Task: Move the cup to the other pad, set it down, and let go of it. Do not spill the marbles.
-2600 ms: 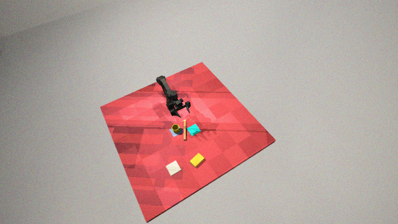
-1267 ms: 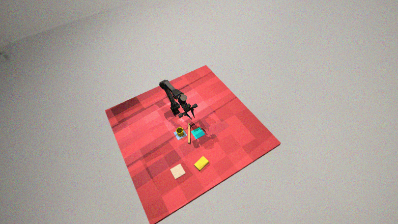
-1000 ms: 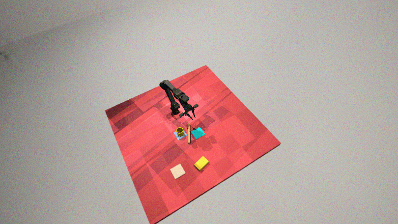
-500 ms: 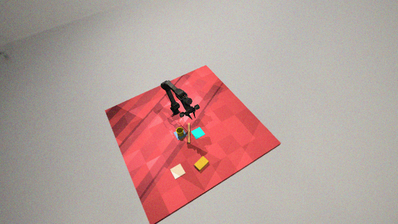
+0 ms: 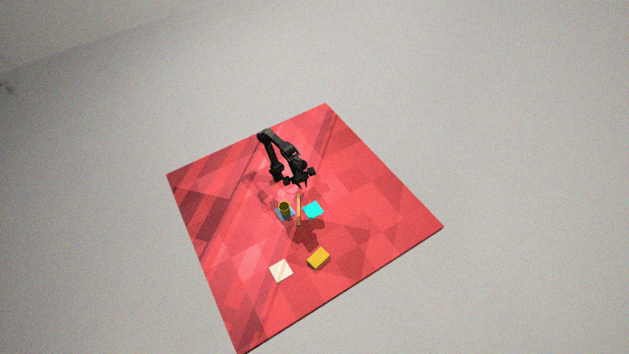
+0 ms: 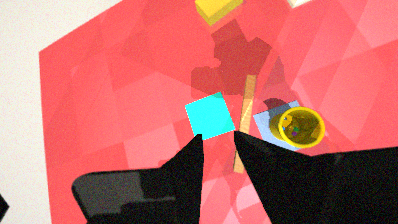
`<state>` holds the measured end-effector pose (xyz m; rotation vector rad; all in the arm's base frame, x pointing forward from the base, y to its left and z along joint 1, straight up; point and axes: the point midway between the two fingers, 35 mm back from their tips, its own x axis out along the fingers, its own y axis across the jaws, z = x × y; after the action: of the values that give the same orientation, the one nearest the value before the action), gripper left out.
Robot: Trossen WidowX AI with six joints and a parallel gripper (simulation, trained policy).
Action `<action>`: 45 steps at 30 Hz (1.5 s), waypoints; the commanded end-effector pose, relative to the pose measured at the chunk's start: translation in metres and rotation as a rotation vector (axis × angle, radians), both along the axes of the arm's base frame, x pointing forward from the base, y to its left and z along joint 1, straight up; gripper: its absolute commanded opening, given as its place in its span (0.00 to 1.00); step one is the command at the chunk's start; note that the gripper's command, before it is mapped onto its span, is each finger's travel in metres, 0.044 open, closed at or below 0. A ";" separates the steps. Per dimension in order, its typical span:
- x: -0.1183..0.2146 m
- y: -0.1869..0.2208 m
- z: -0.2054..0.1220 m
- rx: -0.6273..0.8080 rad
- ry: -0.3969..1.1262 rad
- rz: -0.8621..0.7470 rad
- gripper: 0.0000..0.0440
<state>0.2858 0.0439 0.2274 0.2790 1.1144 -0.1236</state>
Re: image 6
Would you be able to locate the cream flat square tile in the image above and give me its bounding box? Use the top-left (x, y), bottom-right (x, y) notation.
top-left (287, 0), bottom-right (311, 9)

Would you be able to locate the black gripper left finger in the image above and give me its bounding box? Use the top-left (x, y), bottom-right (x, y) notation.
top-left (71, 134), bottom-right (204, 224)

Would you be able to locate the yellow rectangular block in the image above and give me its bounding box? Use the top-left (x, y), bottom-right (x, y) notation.
top-left (195, 0), bottom-right (243, 26)

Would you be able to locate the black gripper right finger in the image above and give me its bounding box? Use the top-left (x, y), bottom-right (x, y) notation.
top-left (234, 130), bottom-right (398, 224)

